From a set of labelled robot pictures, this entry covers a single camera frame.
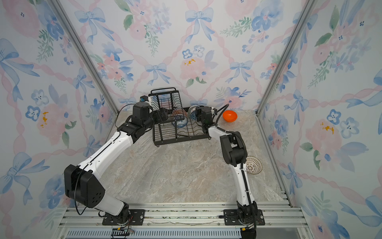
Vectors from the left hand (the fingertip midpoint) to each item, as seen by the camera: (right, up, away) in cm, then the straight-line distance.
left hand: (162, 110), depth 81 cm
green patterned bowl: (+16, +2, +23) cm, 28 cm away
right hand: (+18, +7, +22) cm, 29 cm away
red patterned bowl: (+7, +2, +28) cm, 29 cm away
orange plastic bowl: (+45, -1, +32) cm, 55 cm away
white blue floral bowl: (+9, -6, +1) cm, 11 cm away
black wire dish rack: (+4, -6, +9) cm, 12 cm away
